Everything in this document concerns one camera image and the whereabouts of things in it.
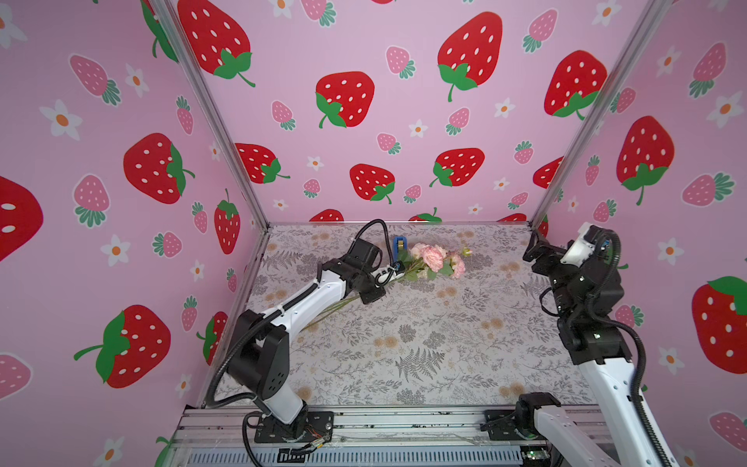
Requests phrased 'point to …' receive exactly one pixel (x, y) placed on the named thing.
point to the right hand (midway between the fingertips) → (549, 236)
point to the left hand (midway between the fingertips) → (380, 283)
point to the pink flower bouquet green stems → (425, 260)
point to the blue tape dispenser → (399, 241)
